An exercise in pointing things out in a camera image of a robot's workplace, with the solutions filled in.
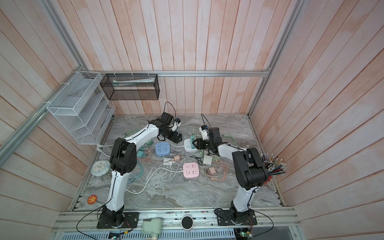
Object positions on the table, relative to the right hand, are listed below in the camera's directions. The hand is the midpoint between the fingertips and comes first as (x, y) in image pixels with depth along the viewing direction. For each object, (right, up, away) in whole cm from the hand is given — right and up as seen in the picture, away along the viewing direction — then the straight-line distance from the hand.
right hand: (195, 141), depth 97 cm
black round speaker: (-5, -36, -28) cm, 46 cm away
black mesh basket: (-46, +39, +8) cm, 60 cm away
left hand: (-13, +2, +3) cm, 14 cm away
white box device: (-22, -37, -28) cm, 52 cm away
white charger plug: (-17, -13, -6) cm, 22 cm away
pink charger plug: (-12, -10, -4) cm, 17 cm away
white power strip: (-5, -3, +2) cm, 7 cm away
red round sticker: (-57, -30, -17) cm, 67 cm away
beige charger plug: (+9, -17, -9) cm, 21 cm away
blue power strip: (-22, -5, +1) cm, 23 cm away
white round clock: (-59, -15, -7) cm, 61 cm away
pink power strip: (-3, -17, -9) cm, 19 cm away
